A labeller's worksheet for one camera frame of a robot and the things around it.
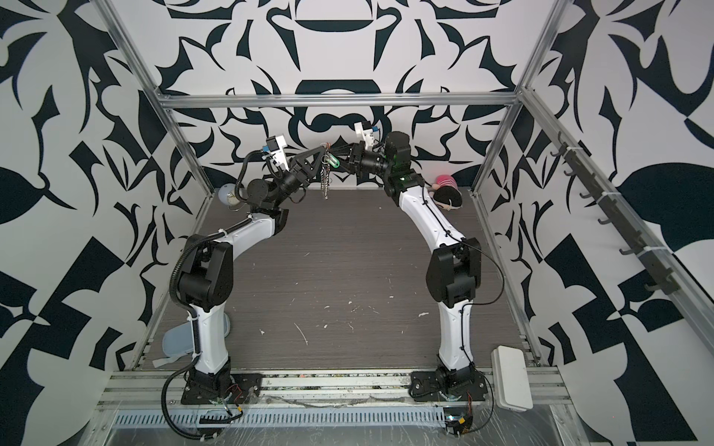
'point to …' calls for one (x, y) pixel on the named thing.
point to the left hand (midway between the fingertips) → (327, 143)
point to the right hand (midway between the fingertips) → (326, 155)
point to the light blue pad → (178, 342)
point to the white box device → (510, 378)
